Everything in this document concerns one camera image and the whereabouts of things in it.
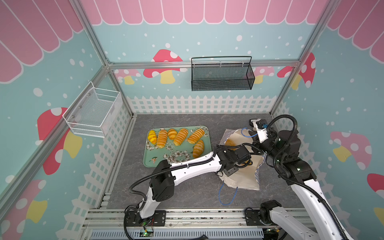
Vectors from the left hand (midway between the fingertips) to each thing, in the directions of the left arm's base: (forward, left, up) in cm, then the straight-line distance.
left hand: (225, 166), depth 79 cm
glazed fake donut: (+17, -5, -3) cm, 18 cm away
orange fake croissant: (+24, +40, -10) cm, 47 cm away
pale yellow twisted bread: (+26, +16, -9) cm, 32 cm away
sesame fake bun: (-5, -8, +14) cm, 17 cm away
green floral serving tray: (+34, +21, -11) cm, 41 cm away
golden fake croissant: (+15, +15, -8) cm, 22 cm away
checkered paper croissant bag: (-4, -12, -5) cm, 14 cm away
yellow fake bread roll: (+25, +47, -10) cm, 54 cm away
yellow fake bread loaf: (+26, +27, -9) cm, 38 cm away
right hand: (+8, -9, +20) cm, 24 cm away
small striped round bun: (+27, +33, -9) cm, 43 cm away
